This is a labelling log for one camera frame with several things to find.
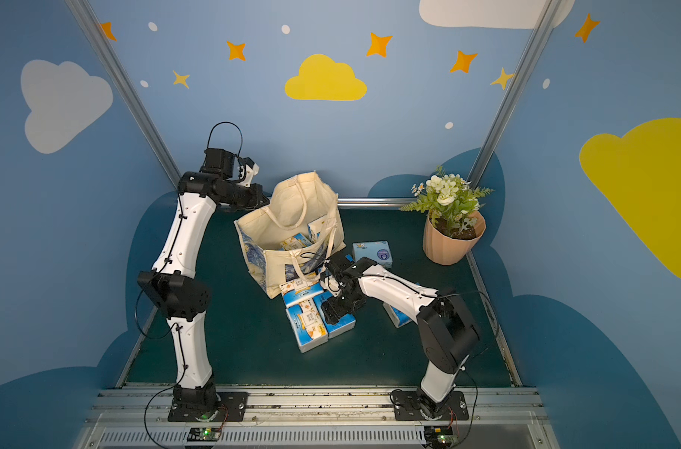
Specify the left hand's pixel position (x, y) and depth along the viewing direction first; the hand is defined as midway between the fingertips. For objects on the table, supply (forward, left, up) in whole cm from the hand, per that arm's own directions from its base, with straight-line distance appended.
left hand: (272, 197), depth 84 cm
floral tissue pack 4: (-31, -12, -23) cm, 40 cm away
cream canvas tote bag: (+6, -4, -24) cm, 25 cm away
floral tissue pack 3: (-19, -7, -24) cm, 31 cm away
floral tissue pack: (0, -4, -23) cm, 23 cm away
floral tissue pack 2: (+4, -12, -18) cm, 21 cm away
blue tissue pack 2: (-30, -23, -24) cm, 45 cm away
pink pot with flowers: (+3, -60, -11) cm, 62 cm away
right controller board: (-57, -49, -29) cm, 81 cm away
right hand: (-26, -22, -23) cm, 41 cm away
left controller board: (-58, +12, -29) cm, 66 cm away
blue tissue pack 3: (-27, -40, -25) cm, 55 cm away
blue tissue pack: (-21, -24, -1) cm, 32 cm away
